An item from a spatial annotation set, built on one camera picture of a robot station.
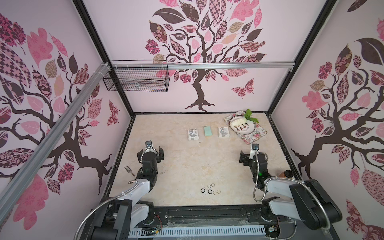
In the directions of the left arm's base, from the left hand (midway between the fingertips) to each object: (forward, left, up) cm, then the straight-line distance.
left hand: (153, 150), depth 88 cm
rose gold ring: (-17, -37, -10) cm, 42 cm away
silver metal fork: (-8, +15, -10) cm, 20 cm away
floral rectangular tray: (+19, -72, -9) cm, 74 cm away
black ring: (-20, -29, -9) cm, 37 cm away
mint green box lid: (+21, -35, -8) cm, 41 cm away
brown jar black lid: (-15, -75, 0) cm, 76 cm away
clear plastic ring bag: (+18, -46, -6) cm, 50 cm away
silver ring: (-18, -33, -10) cm, 39 cm away
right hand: (+1, -60, -2) cm, 60 cm away
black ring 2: (-21, -33, -9) cm, 40 cm away
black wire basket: (+41, +12, +25) cm, 50 cm away
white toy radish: (+28, -62, -5) cm, 68 cm away
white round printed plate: (+24, -65, -9) cm, 70 cm away
